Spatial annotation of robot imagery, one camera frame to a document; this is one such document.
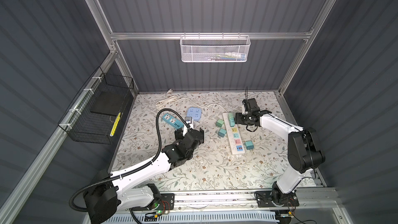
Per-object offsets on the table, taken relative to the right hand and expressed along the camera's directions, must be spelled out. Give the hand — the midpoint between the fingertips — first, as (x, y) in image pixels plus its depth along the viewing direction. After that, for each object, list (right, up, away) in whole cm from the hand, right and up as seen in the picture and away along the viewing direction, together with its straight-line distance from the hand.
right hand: (240, 119), depth 95 cm
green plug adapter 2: (-12, -3, +6) cm, 14 cm away
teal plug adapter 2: (-11, -8, +1) cm, 14 cm away
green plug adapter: (-5, +2, +4) cm, 7 cm away
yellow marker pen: (-63, 0, -27) cm, 68 cm away
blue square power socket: (-28, +4, +10) cm, 30 cm away
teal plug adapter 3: (+4, -15, -4) cm, 16 cm away
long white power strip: (-4, -12, -3) cm, 13 cm away
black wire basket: (-75, +3, -23) cm, 78 cm away
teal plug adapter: (-5, -2, 0) cm, 5 cm away
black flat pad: (-72, +10, -17) cm, 74 cm away
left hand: (-29, -4, -16) cm, 33 cm away
